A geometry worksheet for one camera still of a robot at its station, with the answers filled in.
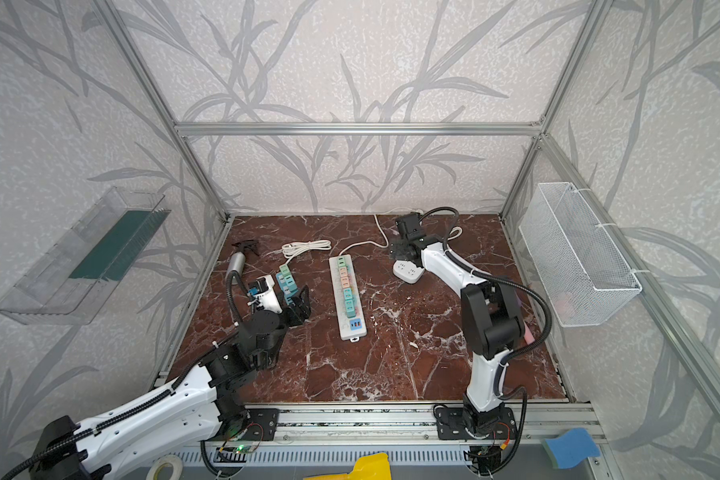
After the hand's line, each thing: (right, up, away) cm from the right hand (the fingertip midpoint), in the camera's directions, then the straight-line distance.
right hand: (408, 240), depth 97 cm
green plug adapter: (-40, -10, -1) cm, 42 cm away
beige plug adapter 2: (-20, -13, -4) cm, 25 cm away
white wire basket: (+32, -7, -35) cm, 48 cm away
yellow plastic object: (-12, -52, -30) cm, 61 cm away
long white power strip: (-19, -26, -9) cm, 34 cm away
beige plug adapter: (-21, -10, -2) cm, 24 cm away
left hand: (-29, -11, -21) cm, 38 cm away
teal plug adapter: (-19, -16, -8) cm, 26 cm away
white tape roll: (-56, -52, -29) cm, 82 cm away
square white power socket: (0, -11, +4) cm, 12 cm away
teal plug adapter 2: (-18, -20, -11) cm, 29 cm away
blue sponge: (+35, -49, -28) cm, 66 cm away
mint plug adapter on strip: (-22, -7, +1) cm, 24 cm away
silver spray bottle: (-60, -8, +5) cm, 60 cm away
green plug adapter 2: (-38, -13, -4) cm, 40 cm away
